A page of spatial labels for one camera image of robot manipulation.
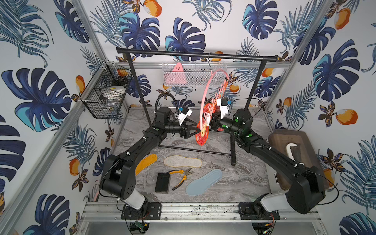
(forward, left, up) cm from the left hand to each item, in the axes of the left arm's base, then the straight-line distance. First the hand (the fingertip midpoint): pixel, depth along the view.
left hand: (197, 125), depth 75 cm
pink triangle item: (+30, +13, +8) cm, 34 cm away
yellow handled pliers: (-14, +4, -28) cm, 32 cm away
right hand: (+2, -2, +7) cm, 8 cm away
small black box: (-23, +17, -25) cm, 38 cm away
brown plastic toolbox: (-3, -52, -6) cm, 52 cm away
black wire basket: (+31, +58, +6) cm, 66 cm away
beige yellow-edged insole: (-7, +9, -28) cm, 30 cm away
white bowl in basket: (+13, +47, +7) cm, 49 cm away
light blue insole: (-21, -5, -28) cm, 35 cm away
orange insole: (-9, +31, -28) cm, 43 cm away
